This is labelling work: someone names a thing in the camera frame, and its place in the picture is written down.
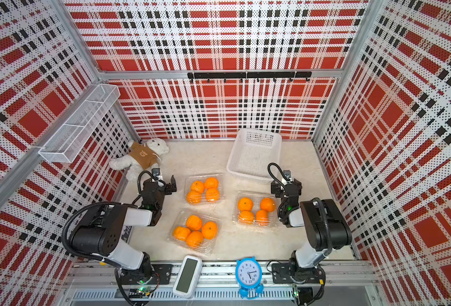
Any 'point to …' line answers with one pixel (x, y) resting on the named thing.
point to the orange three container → (246, 217)
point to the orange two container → (267, 204)
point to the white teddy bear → (141, 157)
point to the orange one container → (245, 204)
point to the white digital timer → (187, 276)
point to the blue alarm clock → (248, 274)
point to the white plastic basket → (253, 150)
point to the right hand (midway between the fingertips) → (287, 178)
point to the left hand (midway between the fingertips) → (166, 176)
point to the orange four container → (262, 218)
